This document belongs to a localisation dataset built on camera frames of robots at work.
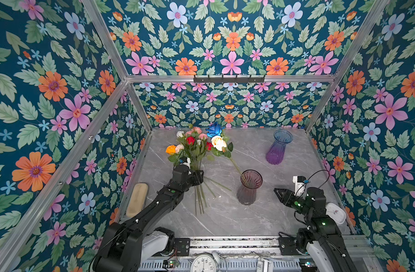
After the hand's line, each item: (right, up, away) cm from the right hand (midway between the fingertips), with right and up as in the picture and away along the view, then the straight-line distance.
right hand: (279, 188), depth 79 cm
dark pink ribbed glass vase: (-15, +5, -6) cm, 17 cm away
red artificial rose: (-46, +24, +23) cm, 57 cm away
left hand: (-38, +7, +6) cm, 39 cm away
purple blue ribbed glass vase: (+3, +16, +15) cm, 22 cm away
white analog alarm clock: (-34, -27, -12) cm, 45 cm away
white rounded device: (+27, -12, +2) cm, 30 cm away
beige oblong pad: (-70, -7, +5) cm, 70 cm away
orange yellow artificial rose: (-59, +18, +25) cm, 66 cm away
